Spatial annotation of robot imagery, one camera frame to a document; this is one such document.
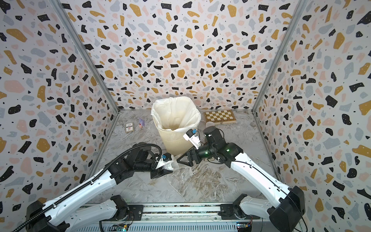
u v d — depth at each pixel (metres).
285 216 0.37
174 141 0.80
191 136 0.62
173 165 0.67
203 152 0.61
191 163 0.60
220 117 1.14
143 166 0.61
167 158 0.60
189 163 0.59
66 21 0.73
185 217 0.73
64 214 0.41
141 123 1.09
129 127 1.09
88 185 0.46
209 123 0.92
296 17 0.75
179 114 0.94
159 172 0.64
